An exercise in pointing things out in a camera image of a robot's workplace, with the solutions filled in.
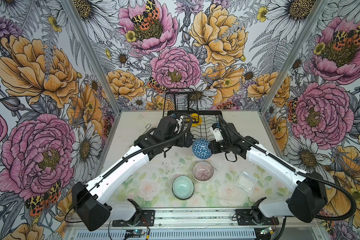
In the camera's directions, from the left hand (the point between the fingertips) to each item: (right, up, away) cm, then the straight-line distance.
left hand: (183, 139), depth 75 cm
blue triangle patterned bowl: (+10, -6, +9) cm, 14 cm away
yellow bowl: (+7, +10, +8) cm, 15 cm away
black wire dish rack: (-3, +25, +42) cm, 49 cm away
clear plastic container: (+36, -25, +11) cm, 45 cm away
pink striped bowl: (+11, -19, +12) cm, 26 cm away
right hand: (+15, -6, +7) cm, 17 cm away
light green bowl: (0, -26, +6) cm, 27 cm away
